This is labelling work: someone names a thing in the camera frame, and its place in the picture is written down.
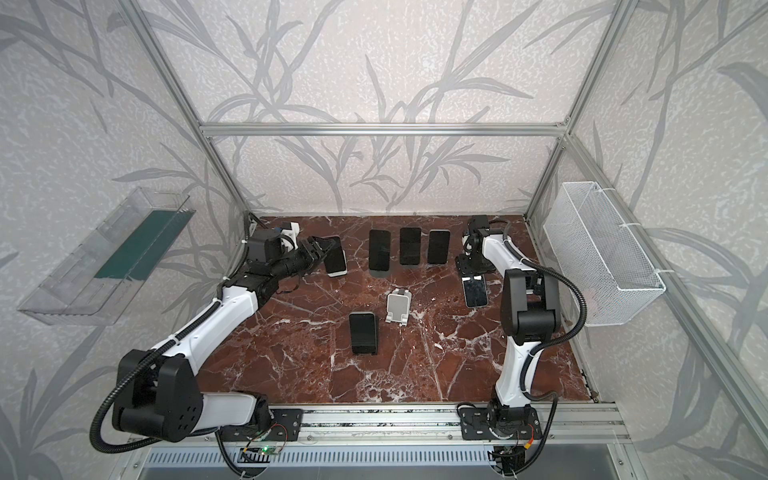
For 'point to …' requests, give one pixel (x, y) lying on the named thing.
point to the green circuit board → (268, 449)
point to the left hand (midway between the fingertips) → (335, 239)
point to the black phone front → (364, 334)
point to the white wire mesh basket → (598, 252)
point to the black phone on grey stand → (379, 250)
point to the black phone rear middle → (410, 245)
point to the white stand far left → (336, 274)
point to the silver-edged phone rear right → (438, 246)
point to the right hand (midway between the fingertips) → (473, 261)
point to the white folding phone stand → (399, 304)
